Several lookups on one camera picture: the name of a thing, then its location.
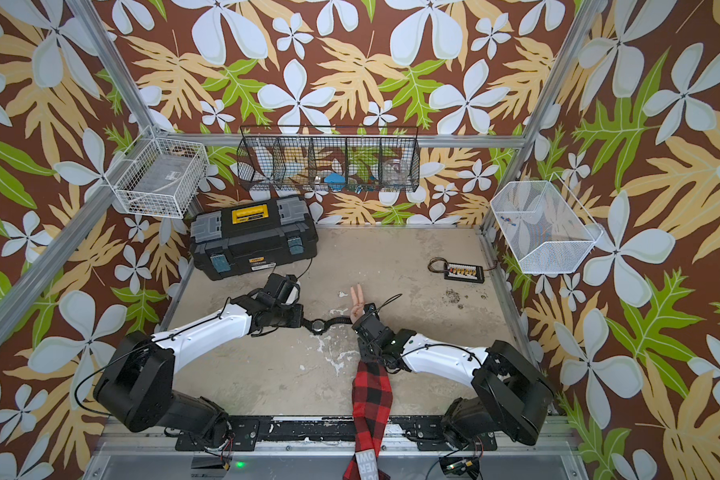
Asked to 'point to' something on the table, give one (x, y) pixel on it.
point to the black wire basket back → (329, 159)
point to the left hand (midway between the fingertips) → (304, 311)
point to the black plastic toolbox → (252, 237)
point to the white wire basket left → (158, 176)
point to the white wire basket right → (545, 229)
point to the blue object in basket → (336, 181)
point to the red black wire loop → (445, 265)
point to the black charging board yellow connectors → (464, 272)
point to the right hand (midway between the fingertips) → (364, 341)
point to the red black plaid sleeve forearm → (371, 406)
